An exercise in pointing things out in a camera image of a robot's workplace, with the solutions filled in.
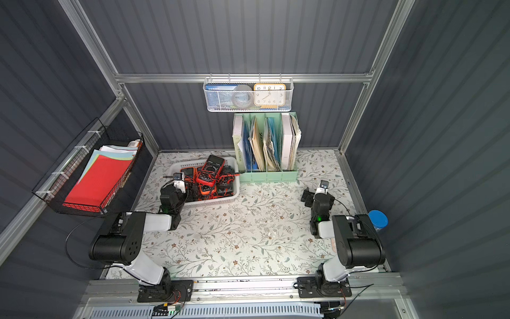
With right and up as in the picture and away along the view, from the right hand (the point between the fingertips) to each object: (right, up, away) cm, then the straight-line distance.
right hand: (323, 190), depth 92 cm
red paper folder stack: (-88, +7, -20) cm, 90 cm away
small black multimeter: (-46, +3, -1) cm, 46 cm away
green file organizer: (-27, +21, +2) cm, 34 cm away
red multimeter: (-53, +10, +1) cm, 54 cm away
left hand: (-66, +3, +1) cm, 66 cm away
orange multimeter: (-66, +8, +8) cm, 67 cm away
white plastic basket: (-44, +14, +11) cm, 48 cm away
